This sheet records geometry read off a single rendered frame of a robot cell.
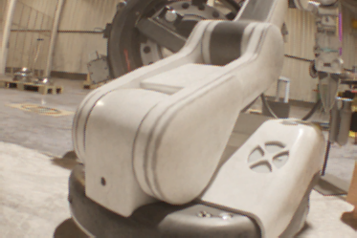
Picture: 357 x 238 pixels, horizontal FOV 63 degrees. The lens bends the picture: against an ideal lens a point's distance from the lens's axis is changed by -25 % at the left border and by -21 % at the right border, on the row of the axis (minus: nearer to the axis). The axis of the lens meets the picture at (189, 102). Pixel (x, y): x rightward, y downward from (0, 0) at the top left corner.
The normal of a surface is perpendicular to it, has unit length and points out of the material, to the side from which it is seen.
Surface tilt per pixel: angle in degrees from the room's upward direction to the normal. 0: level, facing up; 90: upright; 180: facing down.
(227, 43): 92
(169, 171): 92
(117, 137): 81
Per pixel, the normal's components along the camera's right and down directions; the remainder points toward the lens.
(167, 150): 0.74, 0.11
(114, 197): -0.48, -0.02
